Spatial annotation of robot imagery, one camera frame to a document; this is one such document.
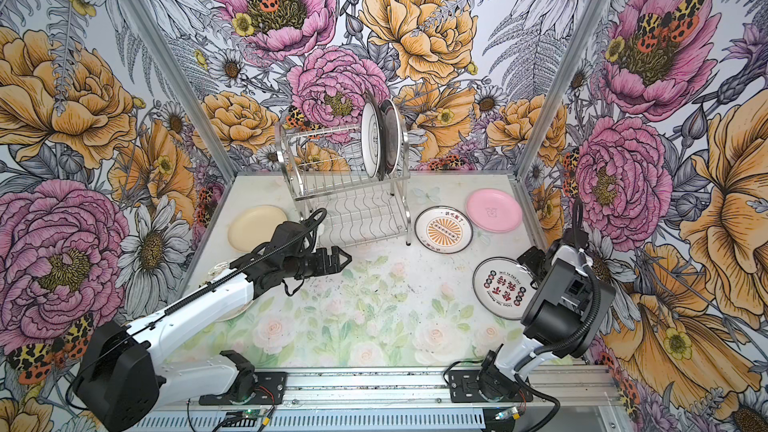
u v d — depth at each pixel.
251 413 0.71
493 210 1.12
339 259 0.74
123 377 0.39
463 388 0.74
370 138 0.87
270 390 0.73
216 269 0.94
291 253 0.67
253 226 1.08
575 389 0.76
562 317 0.48
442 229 1.05
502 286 0.92
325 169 1.27
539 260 0.83
